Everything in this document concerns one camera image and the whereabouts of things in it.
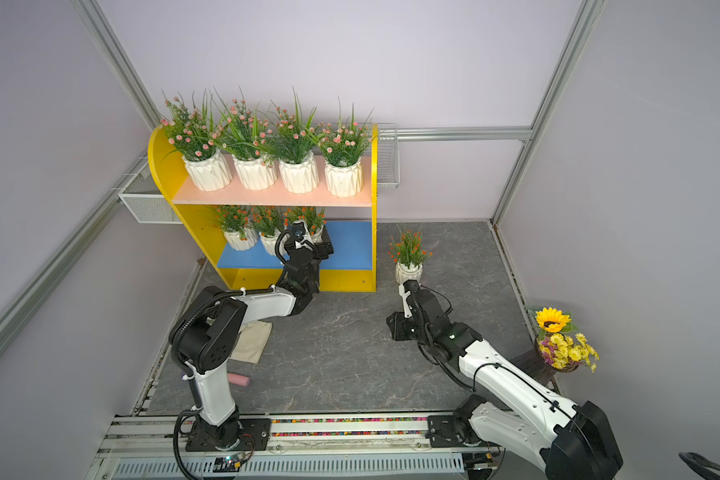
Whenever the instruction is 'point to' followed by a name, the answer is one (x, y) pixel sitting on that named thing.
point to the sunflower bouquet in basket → (559, 345)
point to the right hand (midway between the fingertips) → (390, 317)
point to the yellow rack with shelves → (352, 221)
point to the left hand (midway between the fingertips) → (314, 229)
